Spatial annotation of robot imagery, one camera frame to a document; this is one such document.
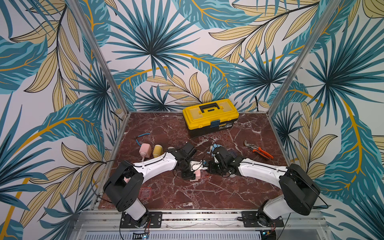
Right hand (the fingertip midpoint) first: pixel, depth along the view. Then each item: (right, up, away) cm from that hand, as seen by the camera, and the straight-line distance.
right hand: (207, 169), depth 87 cm
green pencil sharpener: (-17, +15, -23) cm, 33 cm away
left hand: (-9, -2, -3) cm, 10 cm away
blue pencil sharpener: (+6, +12, +11) cm, 17 cm away
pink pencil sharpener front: (-37, +10, +4) cm, 39 cm away
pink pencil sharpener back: (-6, -1, -6) cm, 8 cm away
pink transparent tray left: (-35, -11, -5) cm, 37 cm away
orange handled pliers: (+35, +9, +11) cm, 38 cm away
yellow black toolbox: (+1, +31, +8) cm, 32 cm away
